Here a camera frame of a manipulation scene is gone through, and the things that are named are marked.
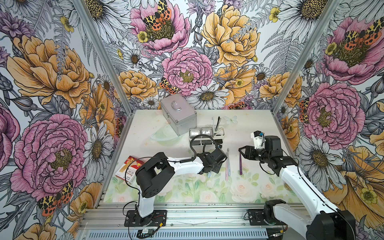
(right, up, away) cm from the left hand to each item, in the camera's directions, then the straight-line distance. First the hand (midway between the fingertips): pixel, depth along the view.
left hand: (213, 166), depth 90 cm
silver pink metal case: (-22, +32, +12) cm, 40 cm away
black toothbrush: (+3, +25, +7) cm, 26 cm away
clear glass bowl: (-31, +16, +18) cm, 39 cm away
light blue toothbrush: (0, +28, +5) cm, 29 cm away
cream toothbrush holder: (+3, +19, +7) cm, 21 cm away
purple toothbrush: (+16, -2, 0) cm, 16 cm away
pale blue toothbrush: (+9, +1, +2) cm, 10 cm away
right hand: (+15, +9, -7) cm, 19 cm away
